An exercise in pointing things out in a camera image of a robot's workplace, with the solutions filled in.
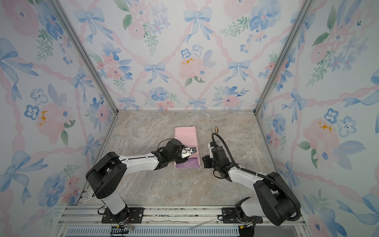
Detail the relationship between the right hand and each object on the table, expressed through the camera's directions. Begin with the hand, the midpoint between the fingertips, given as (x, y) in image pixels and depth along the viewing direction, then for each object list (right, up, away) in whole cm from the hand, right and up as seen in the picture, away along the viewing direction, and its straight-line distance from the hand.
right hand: (203, 157), depth 90 cm
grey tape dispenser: (+10, +17, +13) cm, 23 cm away
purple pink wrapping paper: (-10, +13, +7) cm, 18 cm away
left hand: (-10, +6, 0) cm, 11 cm away
